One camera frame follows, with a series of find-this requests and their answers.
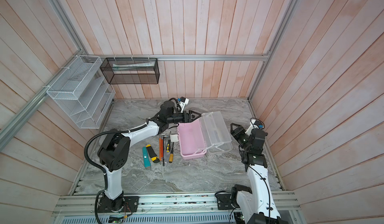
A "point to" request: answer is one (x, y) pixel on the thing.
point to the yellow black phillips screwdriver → (168, 146)
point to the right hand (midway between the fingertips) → (233, 125)
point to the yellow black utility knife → (154, 158)
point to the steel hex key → (163, 139)
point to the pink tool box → (207, 134)
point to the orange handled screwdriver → (171, 155)
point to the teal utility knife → (147, 161)
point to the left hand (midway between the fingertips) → (198, 118)
